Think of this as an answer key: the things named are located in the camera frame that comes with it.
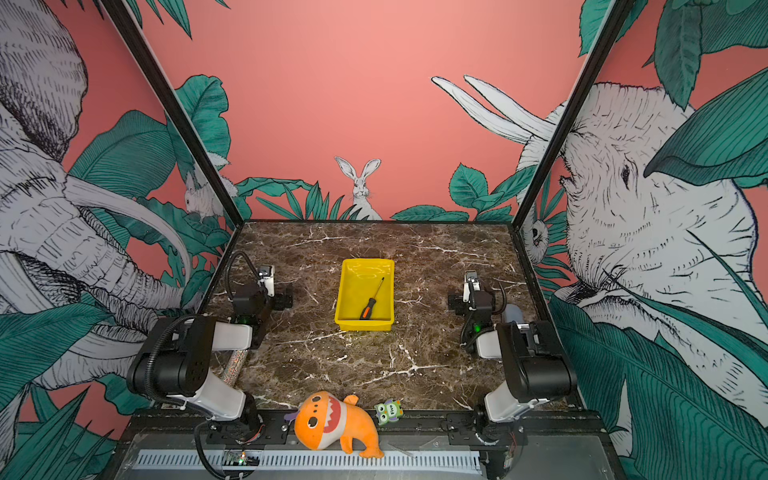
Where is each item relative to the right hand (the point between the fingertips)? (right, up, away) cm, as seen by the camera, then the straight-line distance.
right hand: (467, 281), depth 93 cm
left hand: (-62, +1, +1) cm, 62 cm away
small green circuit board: (-62, -39, -25) cm, 77 cm away
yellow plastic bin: (-36, -1, +8) cm, 37 cm away
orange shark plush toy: (-40, -29, -26) cm, 56 cm away
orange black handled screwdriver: (-32, -9, -1) cm, 33 cm away
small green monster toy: (-25, -32, -17) cm, 44 cm away
